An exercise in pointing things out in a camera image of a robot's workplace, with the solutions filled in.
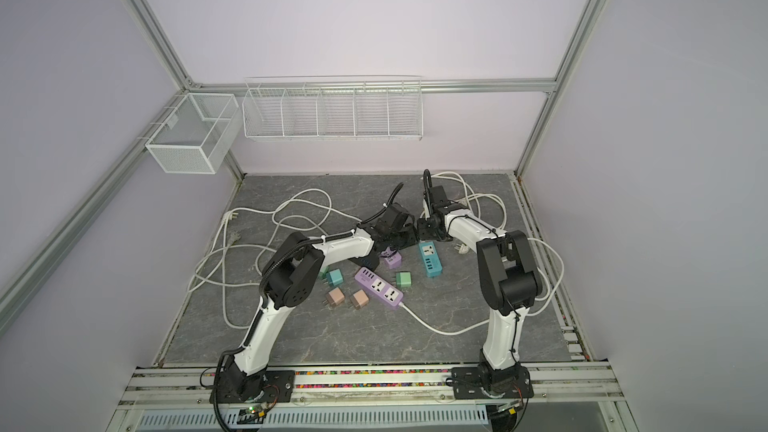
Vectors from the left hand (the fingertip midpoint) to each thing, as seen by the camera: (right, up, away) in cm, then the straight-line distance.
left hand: (423, 240), depth 97 cm
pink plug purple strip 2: (-20, -16, -11) cm, 28 cm away
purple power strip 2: (-14, -13, -10) cm, 21 cm away
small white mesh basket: (-76, +34, -1) cm, 83 cm away
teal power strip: (+2, -5, -3) cm, 6 cm away
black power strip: (-17, -6, -3) cm, 18 cm away
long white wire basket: (-30, +44, +3) cm, 54 cm away
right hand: (+2, +2, +1) cm, 3 cm away
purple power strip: (-10, -5, -4) cm, 12 cm away
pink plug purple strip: (-27, -15, -10) cm, 33 cm away
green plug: (-7, -11, -8) cm, 15 cm away
